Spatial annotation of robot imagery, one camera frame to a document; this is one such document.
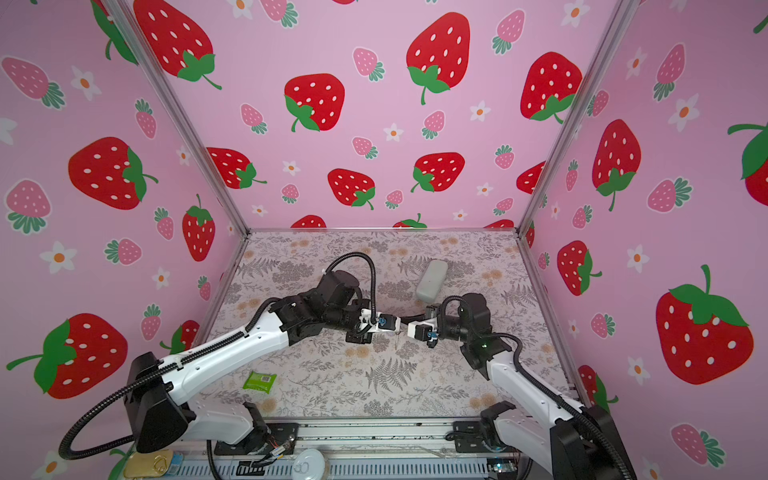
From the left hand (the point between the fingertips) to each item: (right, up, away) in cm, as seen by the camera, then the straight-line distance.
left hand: (388, 319), depth 73 cm
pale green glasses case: (+14, +8, +28) cm, 32 cm away
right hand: (+4, +1, +2) cm, 4 cm away
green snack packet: (-36, -19, +9) cm, 42 cm away
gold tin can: (-55, -32, -6) cm, 64 cm away
